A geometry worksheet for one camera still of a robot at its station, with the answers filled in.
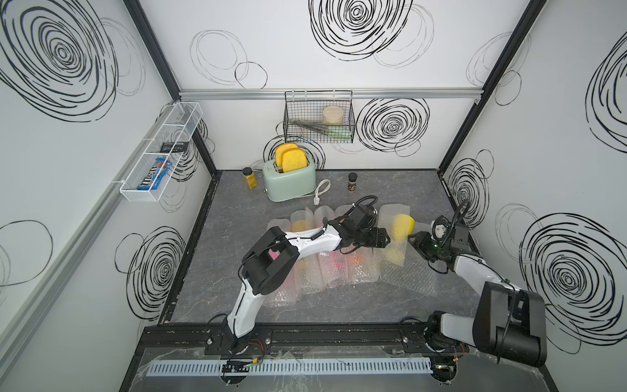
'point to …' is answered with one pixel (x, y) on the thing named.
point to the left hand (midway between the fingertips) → (383, 241)
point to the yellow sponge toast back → (280, 150)
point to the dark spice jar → (352, 182)
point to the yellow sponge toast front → (293, 159)
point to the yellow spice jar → (250, 177)
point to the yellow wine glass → (402, 226)
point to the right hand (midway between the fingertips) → (413, 240)
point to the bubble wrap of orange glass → (363, 265)
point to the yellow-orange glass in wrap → (309, 278)
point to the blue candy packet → (152, 173)
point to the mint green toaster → (282, 186)
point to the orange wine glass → (358, 255)
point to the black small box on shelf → (180, 147)
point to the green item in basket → (340, 131)
